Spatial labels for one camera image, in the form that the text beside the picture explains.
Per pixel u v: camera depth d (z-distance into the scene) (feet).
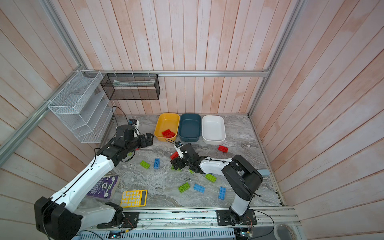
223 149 3.24
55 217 1.23
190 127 3.65
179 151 2.66
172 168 2.96
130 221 2.40
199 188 2.75
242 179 1.52
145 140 2.31
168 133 3.45
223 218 2.39
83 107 2.41
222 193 2.63
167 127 3.55
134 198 2.60
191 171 2.28
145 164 3.04
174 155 3.13
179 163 2.65
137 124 2.34
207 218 2.49
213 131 3.61
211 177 2.82
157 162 3.04
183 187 2.81
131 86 3.47
